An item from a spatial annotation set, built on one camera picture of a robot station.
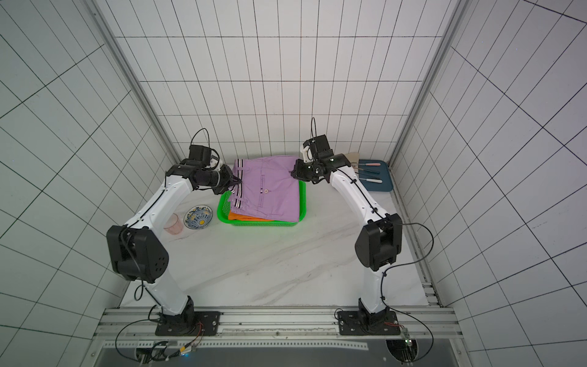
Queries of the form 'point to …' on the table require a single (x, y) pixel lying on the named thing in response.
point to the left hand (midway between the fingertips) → (239, 183)
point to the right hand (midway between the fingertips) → (284, 173)
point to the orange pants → (244, 218)
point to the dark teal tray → (384, 175)
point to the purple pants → (267, 188)
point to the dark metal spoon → (377, 173)
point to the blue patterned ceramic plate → (198, 216)
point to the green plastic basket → (223, 211)
